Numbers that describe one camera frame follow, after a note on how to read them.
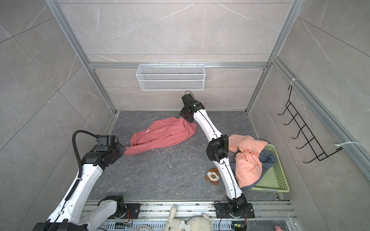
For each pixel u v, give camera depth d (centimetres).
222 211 73
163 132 104
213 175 83
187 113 77
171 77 101
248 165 79
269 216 75
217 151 65
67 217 38
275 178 85
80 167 48
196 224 63
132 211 73
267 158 88
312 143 62
